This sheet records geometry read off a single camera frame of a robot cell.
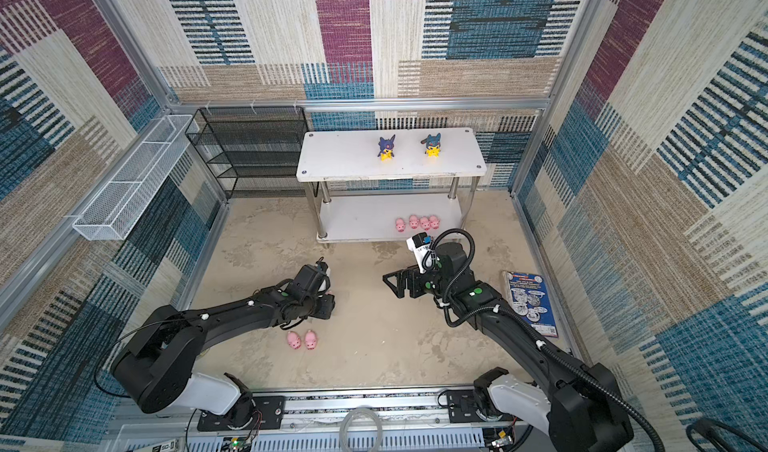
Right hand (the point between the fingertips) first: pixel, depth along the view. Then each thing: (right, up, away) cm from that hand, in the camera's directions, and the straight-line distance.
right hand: (398, 278), depth 79 cm
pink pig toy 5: (-29, -17, +4) cm, 34 cm away
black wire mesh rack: (-52, +40, +32) cm, 73 cm away
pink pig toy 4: (+13, +15, +21) cm, 28 cm away
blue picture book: (+39, -7, +10) cm, 41 cm away
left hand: (-20, -8, +11) cm, 24 cm away
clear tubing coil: (-9, -29, -9) cm, 31 cm away
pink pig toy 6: (-24, -18, +4) cm, 30 cm away
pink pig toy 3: (+10, +14, +21) cm, 27 cm away
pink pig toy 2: (+6, +15, +22) cm, 27 cm away
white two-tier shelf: (-6, +30, +45) cm, 54 cm away
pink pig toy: (+1, +14, +21) cm, 25 cm away
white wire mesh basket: (-67, +17, -8) cm, 69 cm away
